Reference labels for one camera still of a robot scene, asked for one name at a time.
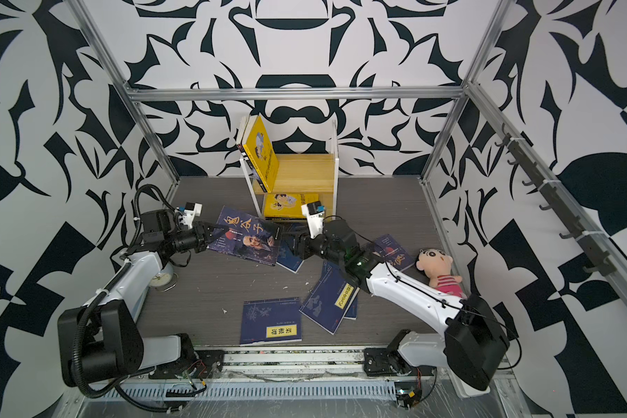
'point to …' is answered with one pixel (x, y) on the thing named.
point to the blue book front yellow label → (271, 320)
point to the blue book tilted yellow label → (329, 299)
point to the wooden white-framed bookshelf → (300, 178)
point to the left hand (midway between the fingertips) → (225, 227)
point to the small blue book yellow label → (287, 259)
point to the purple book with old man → (247, 237)
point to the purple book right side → (387, 246)
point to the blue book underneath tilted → (351, 313)
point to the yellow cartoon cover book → (260, 151)
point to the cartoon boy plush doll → (435, 265)
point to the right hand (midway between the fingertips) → (287, 230)
